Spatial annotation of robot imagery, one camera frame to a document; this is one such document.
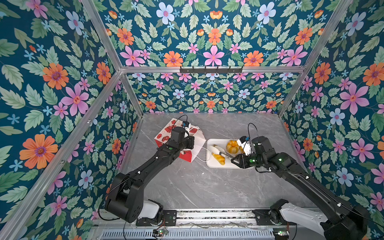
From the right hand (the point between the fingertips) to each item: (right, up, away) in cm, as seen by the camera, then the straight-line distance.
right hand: (233, 159), depth 75 cm
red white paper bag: (-25, -1, +15) cm, 29 cm away
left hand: (-20, +13, +9) cm, 26 cm away
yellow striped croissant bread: (+4, +3, +21) cm, 21 cm away
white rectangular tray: (-10, -6, +19) cm, 22 cm away
